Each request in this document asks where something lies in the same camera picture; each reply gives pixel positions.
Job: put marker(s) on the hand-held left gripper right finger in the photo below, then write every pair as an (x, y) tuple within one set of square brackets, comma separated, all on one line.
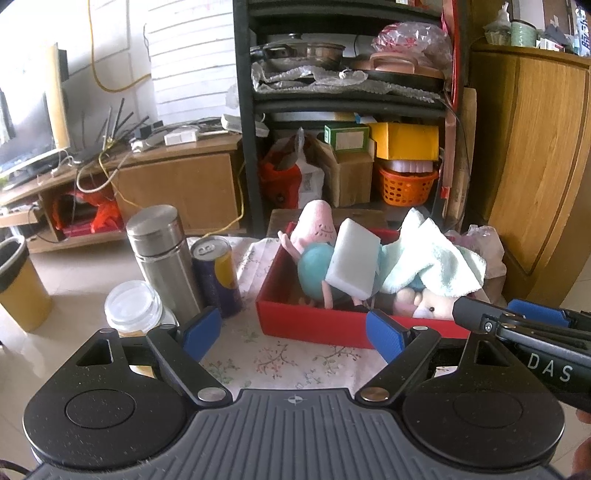
[(385, 337)]

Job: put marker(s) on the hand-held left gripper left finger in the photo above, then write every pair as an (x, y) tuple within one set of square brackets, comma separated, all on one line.
[(201, 332)]

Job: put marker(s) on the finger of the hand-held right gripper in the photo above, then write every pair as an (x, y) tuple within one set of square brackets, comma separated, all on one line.
[(475, 316), (540, 311)]

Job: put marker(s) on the cream bear plush toy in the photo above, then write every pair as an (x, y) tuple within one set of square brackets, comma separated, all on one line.
[(429, 307)]

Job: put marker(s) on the pale green towel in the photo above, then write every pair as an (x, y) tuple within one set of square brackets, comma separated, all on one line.
[(434, 263)]

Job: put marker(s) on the red cardboard box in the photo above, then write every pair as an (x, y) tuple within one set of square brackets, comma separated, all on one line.
[(304, 323)]

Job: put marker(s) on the white sponge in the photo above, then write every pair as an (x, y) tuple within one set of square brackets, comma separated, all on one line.
[(353, 258)]

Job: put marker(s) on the pink pig plush toy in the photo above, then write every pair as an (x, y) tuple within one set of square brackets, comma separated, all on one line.
[(314, 272)]

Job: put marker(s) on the person's right hand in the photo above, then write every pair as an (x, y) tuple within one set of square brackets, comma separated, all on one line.
[(584, 461)]

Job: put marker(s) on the blue and yellow drink can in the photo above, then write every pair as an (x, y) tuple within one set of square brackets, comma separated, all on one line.
[(217, 277)]

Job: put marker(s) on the clear plastic bag red print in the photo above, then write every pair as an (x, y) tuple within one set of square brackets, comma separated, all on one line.
[(485, 244)]

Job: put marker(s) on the glass jar with clear lid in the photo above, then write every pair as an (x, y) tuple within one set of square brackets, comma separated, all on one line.
[(134, 304)]

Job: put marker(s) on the stainless steel thermos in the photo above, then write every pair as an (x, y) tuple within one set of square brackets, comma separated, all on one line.
[(161, 263)]

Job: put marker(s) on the floral tablecloth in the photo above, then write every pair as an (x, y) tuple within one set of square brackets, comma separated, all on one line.
[(277, 360)]

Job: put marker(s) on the orange plastic basket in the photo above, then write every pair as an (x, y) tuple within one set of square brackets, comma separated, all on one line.
[(406, 187)]

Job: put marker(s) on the wooden television stand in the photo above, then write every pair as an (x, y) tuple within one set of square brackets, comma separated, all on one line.
[(184, 184)]

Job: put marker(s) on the wooden wardrobe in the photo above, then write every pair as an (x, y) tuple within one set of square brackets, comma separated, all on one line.
[(531, 161)]

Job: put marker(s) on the crumpled orange-red bag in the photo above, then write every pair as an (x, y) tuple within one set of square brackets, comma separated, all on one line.
[(101, 214)]

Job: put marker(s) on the brown cardboard sheet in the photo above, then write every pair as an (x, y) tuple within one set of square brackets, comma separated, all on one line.
[(459, 161)]

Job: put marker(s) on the brown cardboard box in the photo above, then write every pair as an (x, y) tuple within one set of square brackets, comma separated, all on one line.
[(351, 180)]

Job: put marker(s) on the white printed plastic bag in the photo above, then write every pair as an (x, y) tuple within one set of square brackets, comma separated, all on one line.
[(309, 177)]

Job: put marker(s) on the yellow bin with black rim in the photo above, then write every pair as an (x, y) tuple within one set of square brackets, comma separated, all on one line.
[(23, 290)]

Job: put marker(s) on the yellow box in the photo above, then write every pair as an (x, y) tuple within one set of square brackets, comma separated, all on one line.
[(406, 141)]

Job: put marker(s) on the white power strip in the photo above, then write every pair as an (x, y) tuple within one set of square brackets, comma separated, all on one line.
[(180, 137)]

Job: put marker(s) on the black metal shelf rack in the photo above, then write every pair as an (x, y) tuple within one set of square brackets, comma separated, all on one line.
[(244, 138)]

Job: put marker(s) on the green-edged box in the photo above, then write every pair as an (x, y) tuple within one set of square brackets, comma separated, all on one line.
[(346, 138)]

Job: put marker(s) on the white plug adapter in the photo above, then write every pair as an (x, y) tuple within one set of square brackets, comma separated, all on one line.
[(235, 122)]

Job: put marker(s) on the black router with antennas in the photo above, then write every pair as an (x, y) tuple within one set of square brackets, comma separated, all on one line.
[(115, 134)]

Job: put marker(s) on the pink cooking pot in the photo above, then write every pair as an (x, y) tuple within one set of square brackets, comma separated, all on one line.
[(401, 64)]

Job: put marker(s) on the clear bubble wrap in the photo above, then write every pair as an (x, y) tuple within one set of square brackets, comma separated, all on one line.
[(300, 81)]

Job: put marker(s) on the red hanging strip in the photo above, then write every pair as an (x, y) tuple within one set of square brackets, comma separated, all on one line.
[(450, 46)]

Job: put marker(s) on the flat screen television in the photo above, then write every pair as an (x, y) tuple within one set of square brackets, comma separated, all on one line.
[(23, 124)]

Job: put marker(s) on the pale green jar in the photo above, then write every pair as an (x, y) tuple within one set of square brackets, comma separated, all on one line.
[(524, 34)]

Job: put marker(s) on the pink plastic bag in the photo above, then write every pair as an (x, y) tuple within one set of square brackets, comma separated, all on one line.
[(411, 37)]

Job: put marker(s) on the steel pan with lid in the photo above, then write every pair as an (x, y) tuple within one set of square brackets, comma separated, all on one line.
[(279, 53)]

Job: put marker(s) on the round metal bowl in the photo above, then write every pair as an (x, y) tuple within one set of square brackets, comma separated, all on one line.
[(325, 53)]

